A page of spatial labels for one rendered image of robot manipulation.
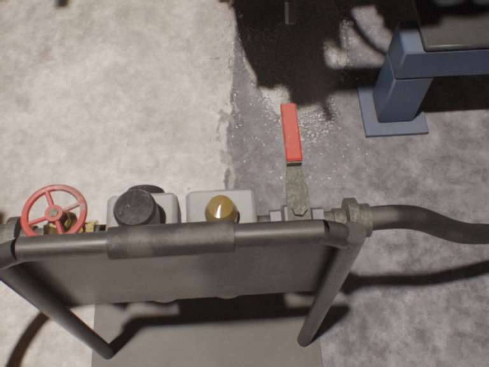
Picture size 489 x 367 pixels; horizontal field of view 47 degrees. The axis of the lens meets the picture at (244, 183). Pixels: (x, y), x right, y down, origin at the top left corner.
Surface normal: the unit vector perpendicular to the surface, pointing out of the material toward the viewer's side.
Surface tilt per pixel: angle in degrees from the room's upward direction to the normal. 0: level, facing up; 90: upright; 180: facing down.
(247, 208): 0
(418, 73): 90
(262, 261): 90
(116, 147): 0
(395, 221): 45
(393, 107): 90
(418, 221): 51
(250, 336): 0
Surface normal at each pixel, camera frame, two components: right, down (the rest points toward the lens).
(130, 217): 0.00, -0.45
